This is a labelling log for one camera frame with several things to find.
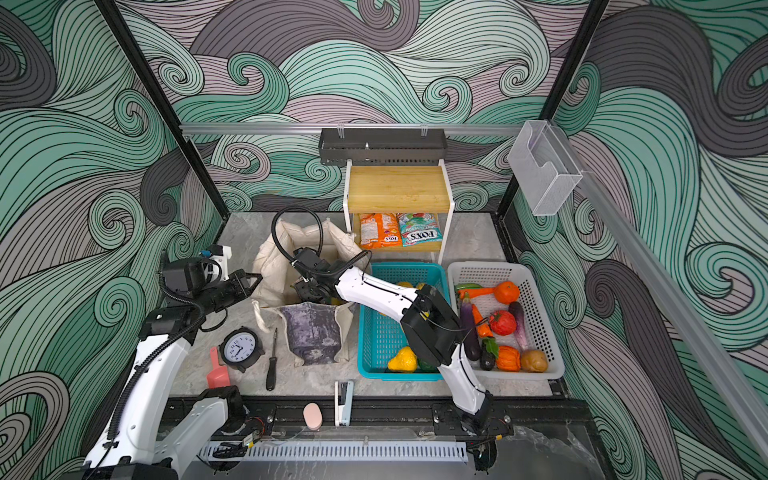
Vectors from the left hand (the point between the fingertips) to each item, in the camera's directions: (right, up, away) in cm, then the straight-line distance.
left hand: (262, 274), depth 75 cm
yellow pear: (+37, -23, +3) cm, 44 cm away
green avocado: (+43, -25, +3) cm, 50 cm away
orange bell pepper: (+65, -23, +3) cm, 69 cm away
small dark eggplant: (+60, -22, +4) cm, 64 cm away
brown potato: (+70, -22, 0) cm, 74 cm away
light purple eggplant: (+72, -17, +10) cm, 74 cm away
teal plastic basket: (+31, -20, +13) cm, 39 cm away
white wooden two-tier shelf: (+35, +17, +2) cm, 39 cm away
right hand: (+10, -5, +12) cm, 16 cm away
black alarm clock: (-9, -22, +8) cm, 25 cm away
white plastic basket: (+75, -17, +6) cm, 77 cm away
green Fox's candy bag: (+42, +12, +17) cm, 47 cm away
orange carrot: (+60, -9, +19) cm, 63 cm away
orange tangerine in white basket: (+70, -8, +16) cm, 72 cm away
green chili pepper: (+57, -7, +21) cm, 61 cm away
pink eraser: (+14, -35, -2) cm, 38 cm away
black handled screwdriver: (0, -27, +7) cm, 27 cm away
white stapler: (+21, -31, 0) cm, 38 cm away
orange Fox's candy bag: (+31, +12, +17) cm, 37 cm away
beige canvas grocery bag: (+14, -14, -4) cm, 20 cm away
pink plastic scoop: (-14, -29, +5) cm, 32 cm away
